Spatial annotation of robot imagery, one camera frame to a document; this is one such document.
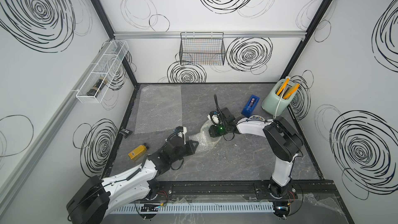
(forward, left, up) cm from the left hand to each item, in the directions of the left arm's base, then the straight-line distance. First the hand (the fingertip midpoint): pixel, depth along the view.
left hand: (199, 143), depth 80 cm
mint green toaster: (+29, -49, +8) cm, 57 cm away
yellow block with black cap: (-3, +33, -6) cm, 33 cm away
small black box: (+9, +44, -8) cm, 46 cm away
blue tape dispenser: (+29, -33, -3) cm, 44 cm away
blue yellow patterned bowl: (+21, -35, -4) cm, 41 cm away
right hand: (+9, -5, -8) cm, 13 cm away
